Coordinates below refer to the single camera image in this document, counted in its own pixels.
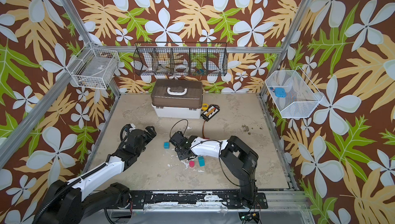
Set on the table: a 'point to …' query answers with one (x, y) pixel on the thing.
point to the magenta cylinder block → (191, 164)
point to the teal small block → (166, 145)
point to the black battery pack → (210, 113)
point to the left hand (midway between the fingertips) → (149, 129)
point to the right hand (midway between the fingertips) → (182, 153)
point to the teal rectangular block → (201, 161)
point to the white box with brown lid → (177, 98)
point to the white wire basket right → (291, 93)
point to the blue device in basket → (280, 92)
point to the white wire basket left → (95, 69)
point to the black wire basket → (181, 58)
